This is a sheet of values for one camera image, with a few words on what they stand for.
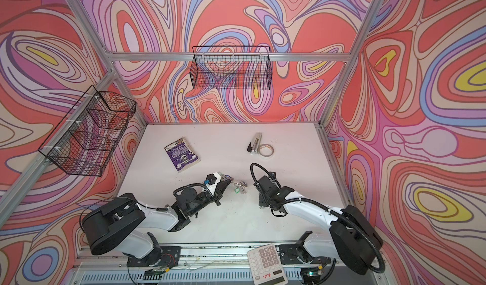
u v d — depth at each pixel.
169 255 0.72
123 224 0.44
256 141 1.08
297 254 0.67
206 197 0.70
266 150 1.07
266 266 0.70
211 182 0.66
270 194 0.65
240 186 0.81
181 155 1.02
